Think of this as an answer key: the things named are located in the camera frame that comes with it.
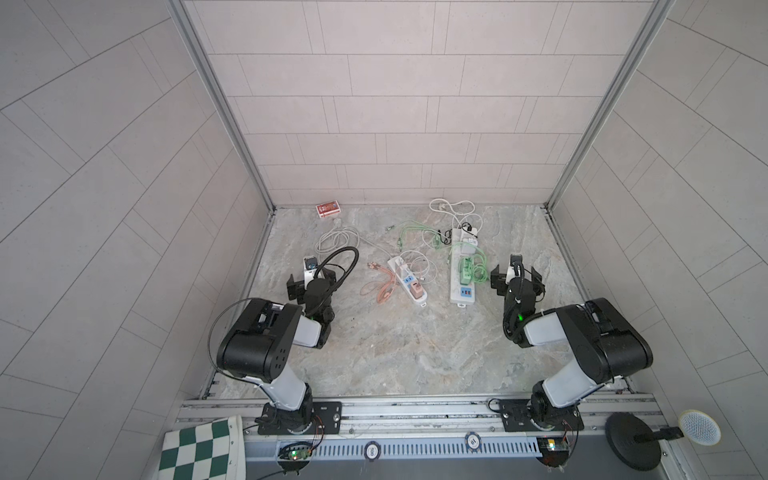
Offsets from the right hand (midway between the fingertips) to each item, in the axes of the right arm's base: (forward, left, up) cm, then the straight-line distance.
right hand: (513, 264), depth 92 cm
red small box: (+32, +62, -2) cm, 70 cm away
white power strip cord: (+31, +9, -6) cm, 32 cm away
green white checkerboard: (-41, +80, -3) cm, 90 cm away
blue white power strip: (-2, +32, -4) cm, 33 cm away
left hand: (+3, +62, +2) cm, 62 cm away
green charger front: (+2, +14, -1) cm, 14 cm away
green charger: (-4, +15, -1) cm, 16 cm away
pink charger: (-7, +31, 0) cm, 32 cm away
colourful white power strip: (-6, +17, -5) cm, 19 cm away
